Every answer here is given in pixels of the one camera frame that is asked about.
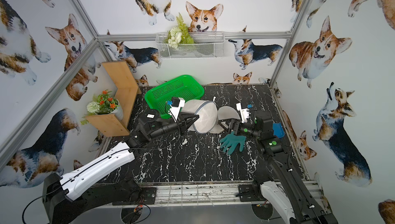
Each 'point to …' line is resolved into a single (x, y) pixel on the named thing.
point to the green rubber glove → (230, 141)
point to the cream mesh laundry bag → (225, 112)
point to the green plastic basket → (183, 87)
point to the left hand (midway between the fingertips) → (197, 112)
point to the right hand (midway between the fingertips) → (226, 118)
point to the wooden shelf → (127, 92)
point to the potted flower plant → (103, 104)
